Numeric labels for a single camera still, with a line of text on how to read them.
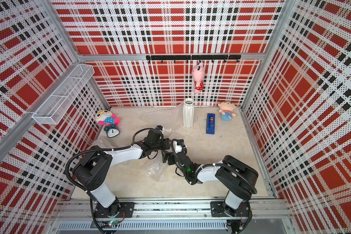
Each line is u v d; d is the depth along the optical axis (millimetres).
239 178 452
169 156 760
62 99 748
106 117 1076
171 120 1090
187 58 884
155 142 751
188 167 664
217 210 726
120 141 1018
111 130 1005
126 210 736
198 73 909
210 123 1035
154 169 801
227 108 1124
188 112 958
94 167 470
